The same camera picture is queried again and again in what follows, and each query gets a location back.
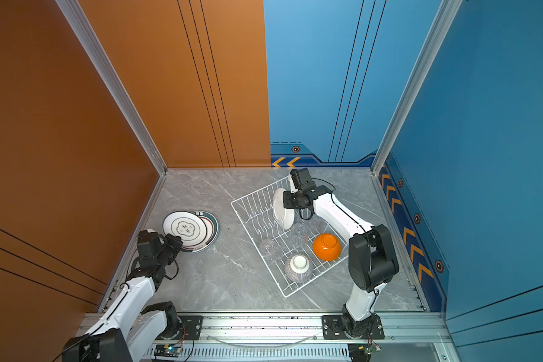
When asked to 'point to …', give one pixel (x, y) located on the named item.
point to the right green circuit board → (361, 352)
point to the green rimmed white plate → (212, 232)
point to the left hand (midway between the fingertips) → (181, 233)
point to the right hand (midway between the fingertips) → (285, 200)
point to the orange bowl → (326, 246)
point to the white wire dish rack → (295, 249)
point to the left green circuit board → (167, 351)
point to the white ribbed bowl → (298, 268)
